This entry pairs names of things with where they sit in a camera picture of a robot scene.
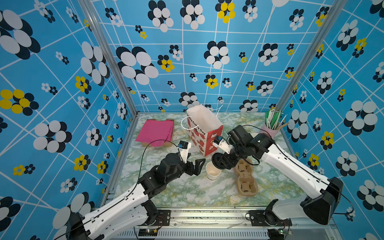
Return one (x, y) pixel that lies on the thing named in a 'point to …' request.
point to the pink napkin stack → (155, 132)
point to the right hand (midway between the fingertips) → (222, 159)
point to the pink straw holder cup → (272, 132)
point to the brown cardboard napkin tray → (164, 144)
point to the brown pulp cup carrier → (247, 184)
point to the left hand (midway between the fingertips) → (199, 157)
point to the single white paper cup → (212, 173)
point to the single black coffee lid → (215, 161)
